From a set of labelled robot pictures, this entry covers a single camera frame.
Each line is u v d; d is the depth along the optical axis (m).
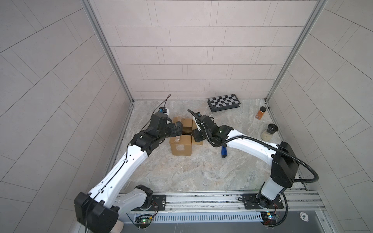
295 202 0.72
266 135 0.91
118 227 0.63
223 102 1.12
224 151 0.88
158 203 0.71
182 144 0.76
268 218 0.68
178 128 0.66
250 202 0.71
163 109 0.63
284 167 0.44
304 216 0.68
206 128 0.60
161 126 0.55
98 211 0.35
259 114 1.02
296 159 0.44
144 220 0.65
